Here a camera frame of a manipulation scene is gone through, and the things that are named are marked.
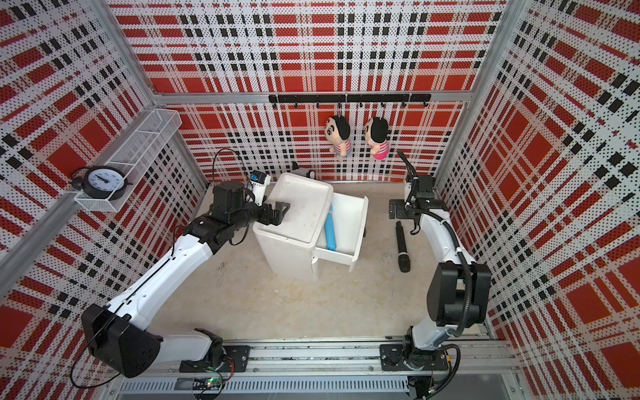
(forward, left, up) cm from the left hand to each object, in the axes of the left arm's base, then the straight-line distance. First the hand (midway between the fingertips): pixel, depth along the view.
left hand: (280, 201), depth 78 cm
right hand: (+6, -44, -10) cm, 45 cm away
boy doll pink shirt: (+31, -33, +3) cm, 46 cm away
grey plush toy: (+23, -4, -8) cm, 25 cm away
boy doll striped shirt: (+29, -18, +6) cm, 35 cm away
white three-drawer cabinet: (-5, -12, -4) cm, 14 cm away
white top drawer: (+3, -23, -14) cm, 27 cm away
